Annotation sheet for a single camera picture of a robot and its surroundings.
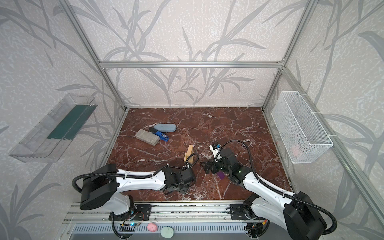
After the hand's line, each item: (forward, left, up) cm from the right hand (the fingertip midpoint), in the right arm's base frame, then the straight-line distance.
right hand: (207, 155), depth 84 cm
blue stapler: (+17, +31, -6) cm, 36 cm away
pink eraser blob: (-33, +26, -6) cm, 42 cm away
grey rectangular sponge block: (+17, +40, -6) cm, 44 cm away
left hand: (-13, +11, -9) cm, 19 cm away
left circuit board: (-32, +40, -11) cm, 52 cm away
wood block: (+2, +12, -2) cm, 12 cm away
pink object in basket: (-3, -43, +11) cm, 45 cm away
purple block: (-8, -8, -9) cm, 14 cm away
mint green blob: (-35, +19, -6) cm, 40 cm away
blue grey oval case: (+25, +29, -7) cm, 39 cm away
